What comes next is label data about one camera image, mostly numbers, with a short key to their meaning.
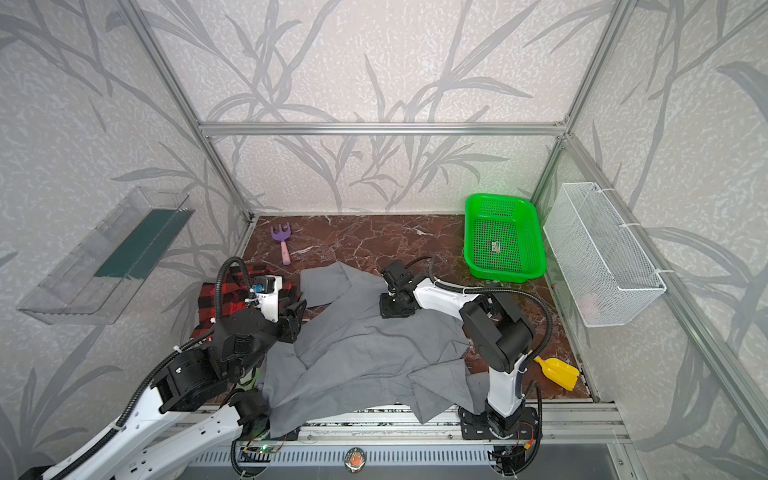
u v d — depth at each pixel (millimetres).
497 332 483
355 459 693
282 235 1143
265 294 561
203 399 449
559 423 753
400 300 684
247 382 549
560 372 811
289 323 578
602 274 610
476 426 727
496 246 1109
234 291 890
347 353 817
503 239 1116
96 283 642
